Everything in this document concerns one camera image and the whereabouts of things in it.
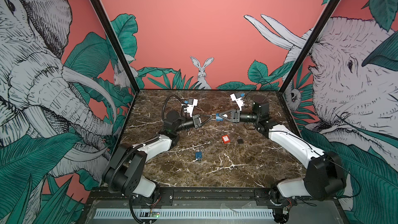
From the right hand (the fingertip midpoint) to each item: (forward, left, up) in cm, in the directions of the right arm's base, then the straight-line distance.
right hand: (218, 116), depth 71 cm
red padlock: (+2, -7, -27) cm, 28 cm away
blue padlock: (+1, +1, -2) cm, 2 cm away
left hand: (-1, +2, -1) cm, 2 cm away
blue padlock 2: (-8, +10, -28) cm, 30 cm away
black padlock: (+2, -16, -30) cm, 34 cm away
